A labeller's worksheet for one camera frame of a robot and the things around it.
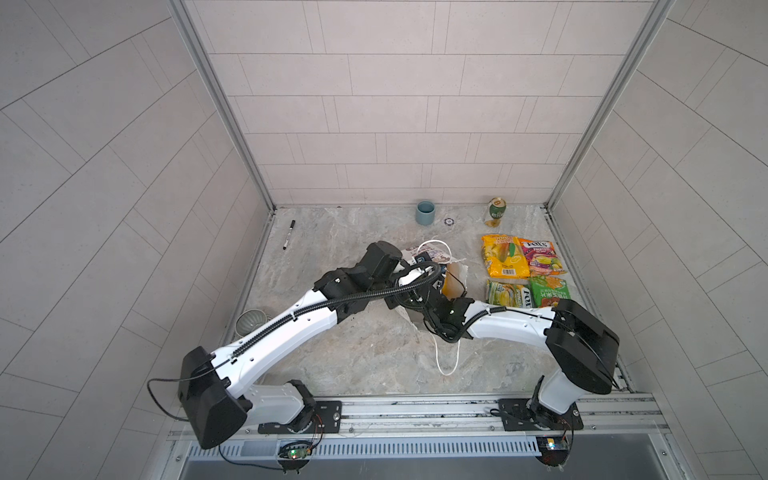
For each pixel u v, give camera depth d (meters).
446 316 0.63
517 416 0.71
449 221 1.12
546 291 0.91
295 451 0.65
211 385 0.38
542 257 0.99
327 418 0.70
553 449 0.69
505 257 0.97
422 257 0.60
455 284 0.73
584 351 0.45
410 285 0.45
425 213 1.08
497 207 1.05
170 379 0.41
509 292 0.89
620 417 0.73
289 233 1.08
